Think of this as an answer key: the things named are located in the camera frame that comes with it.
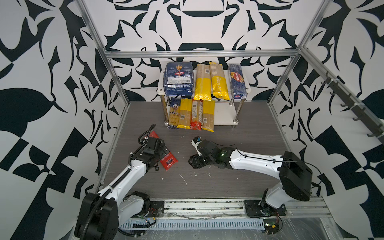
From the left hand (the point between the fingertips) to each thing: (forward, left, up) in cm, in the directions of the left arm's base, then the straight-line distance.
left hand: (161, 150), depth 86 cm
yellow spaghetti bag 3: (+20, -24, +28) cm, 42 cm away
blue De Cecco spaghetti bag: (+27, -6, +2) cm, 28 cm away
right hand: (-7, -18, +2) cm, 19 cm away
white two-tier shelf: (+22, -3, +19) cm, 29 cm away
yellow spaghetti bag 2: (+26, -13, +2) cm, 29 cm away
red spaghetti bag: (-4, -3, -5) cm, 7 cm away
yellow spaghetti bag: (+25, -29, +1) cm, 38 cm away
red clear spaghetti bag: (+24, -21, +3) cm, 32 cm away
